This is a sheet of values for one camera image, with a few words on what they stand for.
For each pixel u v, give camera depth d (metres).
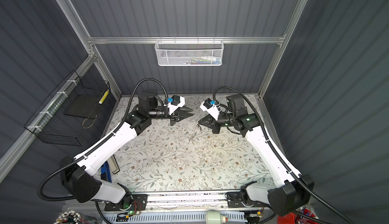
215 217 0.63
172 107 0.57
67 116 0.72
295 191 0.38
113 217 0.71
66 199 0.44
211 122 0.60
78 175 0.39
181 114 0.62
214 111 0.60
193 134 0.99
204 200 0.75
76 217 0.56
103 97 0.82
